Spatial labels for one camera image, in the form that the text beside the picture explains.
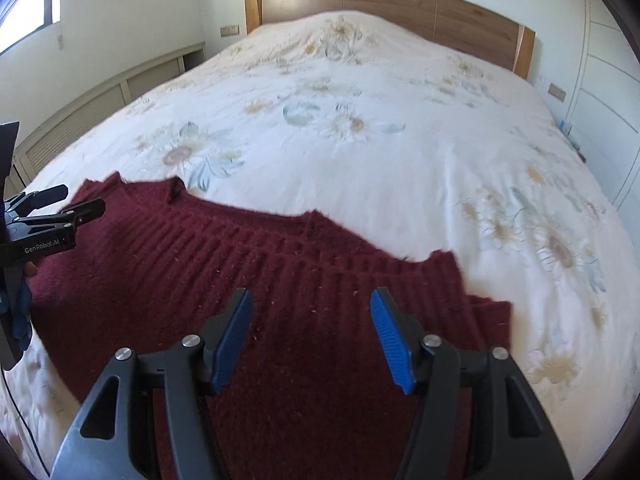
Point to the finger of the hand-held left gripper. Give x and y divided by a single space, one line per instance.
45 195
80 212

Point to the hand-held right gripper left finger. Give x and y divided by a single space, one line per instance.
230 345

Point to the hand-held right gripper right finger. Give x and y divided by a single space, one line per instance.
392 345

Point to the dark red knit sweater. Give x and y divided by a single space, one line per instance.
300 310

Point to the bed with floral duvet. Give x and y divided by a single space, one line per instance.
375 160

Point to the window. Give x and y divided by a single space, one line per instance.
27 2

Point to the wooden nightstand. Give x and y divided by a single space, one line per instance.
575 142

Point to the white built-in wardrobe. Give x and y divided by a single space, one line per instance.
610 100

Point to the wooden headboard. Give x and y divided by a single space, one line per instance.
400 5

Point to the low beige wall cabinet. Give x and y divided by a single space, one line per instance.
100 105

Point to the wall switch plate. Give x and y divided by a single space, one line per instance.
556 91
230 30

